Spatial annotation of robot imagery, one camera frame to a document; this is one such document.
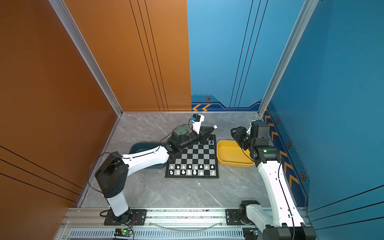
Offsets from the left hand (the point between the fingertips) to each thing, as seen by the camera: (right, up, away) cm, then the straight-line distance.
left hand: (214, 127), depth 75 cm
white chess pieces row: (-11, -24, +10) cm, 28 cm away
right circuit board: (+16, -50, -5) cm, 53 cm away
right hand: (+8, -2, -1) cm, 8 cm away
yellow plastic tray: (+13, -18, +25) cm, 33 cm away
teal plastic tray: (-44, -13, +22) cm, 51 cm away
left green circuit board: (-44, -50, -4) cm, 67 cm away
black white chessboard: (-9, -21, +17) cm, 29 cm away
